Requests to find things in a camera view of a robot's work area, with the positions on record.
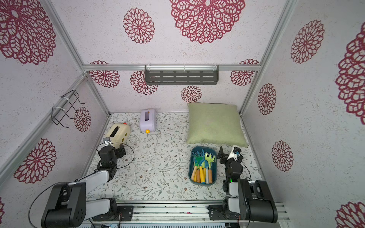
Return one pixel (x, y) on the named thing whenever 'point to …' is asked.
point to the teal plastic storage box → (210, 150)
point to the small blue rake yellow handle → (202, 173)
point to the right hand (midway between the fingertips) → (228, 147)
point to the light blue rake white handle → (207, 171)
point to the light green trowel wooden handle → (198, 174)
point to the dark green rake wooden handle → (198, 158)
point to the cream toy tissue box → (118, 133)
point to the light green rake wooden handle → (209, 159)
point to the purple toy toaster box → (148, 120)
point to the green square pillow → (215, 123)
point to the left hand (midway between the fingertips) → (114, 147)
